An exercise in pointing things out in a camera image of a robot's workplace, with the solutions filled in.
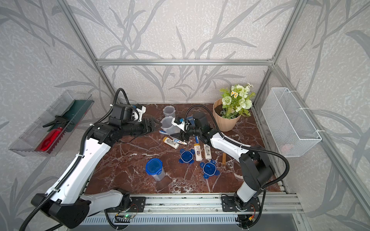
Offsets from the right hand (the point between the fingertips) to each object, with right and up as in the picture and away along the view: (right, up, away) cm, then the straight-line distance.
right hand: (173, 128), depth 80 cm
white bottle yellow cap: (-4, -11, +16) cm, 20 cm away
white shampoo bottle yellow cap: (+14, -17, +11) cm, 25 cm away
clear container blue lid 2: (-6, +10, +20) cm, 23 cm away
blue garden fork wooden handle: (+30, -19, +9) cm, 37 cm away
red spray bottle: (-50, +4, -14) cm, 52 cm away
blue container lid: (+7, -19, +11) cm, 23 cm away
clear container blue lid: (-1, +1, -9) cm, 9 cm away
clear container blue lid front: (-10, -21, -3) cm, 24 cm away
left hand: (-6, +1, -10) cm, 12 cm away
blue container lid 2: (+21, -25, +6) cm, 33 cm away
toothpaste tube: (+2, -11, +17) cm, 20 cm away
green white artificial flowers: (+38, +17, +6) cm, 42 cm away
